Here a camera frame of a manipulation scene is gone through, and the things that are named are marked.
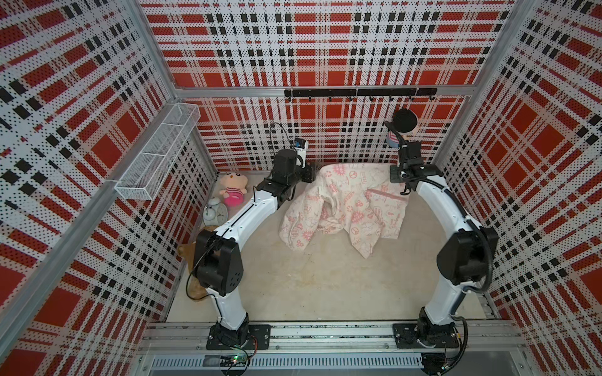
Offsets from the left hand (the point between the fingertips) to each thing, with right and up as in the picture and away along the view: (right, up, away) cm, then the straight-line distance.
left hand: (315, 163), depth 86 cm
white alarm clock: (-40, -19, +5) cm, 44 cm away
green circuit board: (-24, -62, -17) cm, 68 cm away
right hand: (+35, -3, +3) cm, 36 cm away
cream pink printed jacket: (+17, -14, +7) cm, 23 cm away
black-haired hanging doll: (+36, +18, +7) cm, 41 cm away
